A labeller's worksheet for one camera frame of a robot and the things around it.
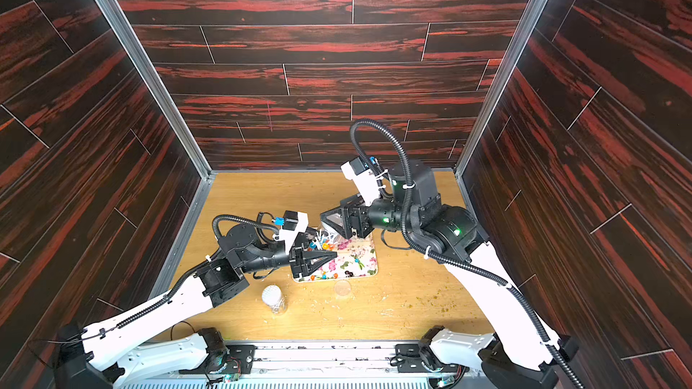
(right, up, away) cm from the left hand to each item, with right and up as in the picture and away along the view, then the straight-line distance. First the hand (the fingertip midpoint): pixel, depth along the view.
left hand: (332, 248), depth 60 cm
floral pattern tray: (+7, -10, +33) cm, 35 cm away
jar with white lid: (-18, -17, +16) cm, 29 cm away
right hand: (+2, +10, -2) cm, 10 cm away
